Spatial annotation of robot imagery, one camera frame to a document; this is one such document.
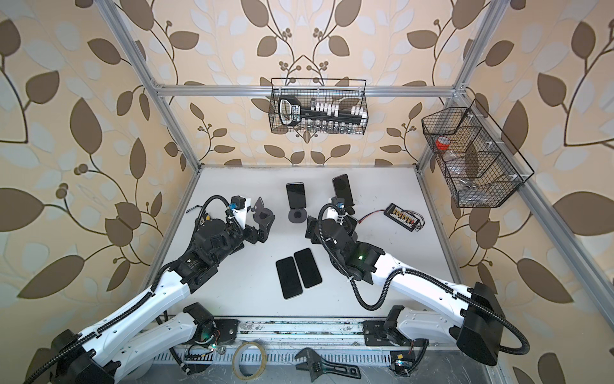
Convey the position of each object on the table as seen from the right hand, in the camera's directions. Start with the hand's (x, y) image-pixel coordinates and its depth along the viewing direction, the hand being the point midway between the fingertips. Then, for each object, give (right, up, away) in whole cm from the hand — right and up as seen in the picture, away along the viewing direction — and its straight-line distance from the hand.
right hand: (319, 221), depth 75 cm
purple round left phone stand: (-23, -1, +25) cm, 34 cm away
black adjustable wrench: (-1, -41, -7) cm, 42 cm away
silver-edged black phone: (-4, -19, +13) cm, 23 cm away
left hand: (-18, +4, -2) cm, 18 cm away
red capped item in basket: (+46, +28, +12) cm, 55 cm away
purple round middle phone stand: (-9, -1, +30) cm, 31 cm away
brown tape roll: (-24, -38, -8) cm, 46 cm away
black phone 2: (+10, +10, +23) cm, 27 cm away
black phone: (-9, +8, +18) cm, 21 cm away
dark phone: (-10, -24, +10) cm, 27 cm away
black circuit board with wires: (+37, -2, +24) cm, 44 cm away
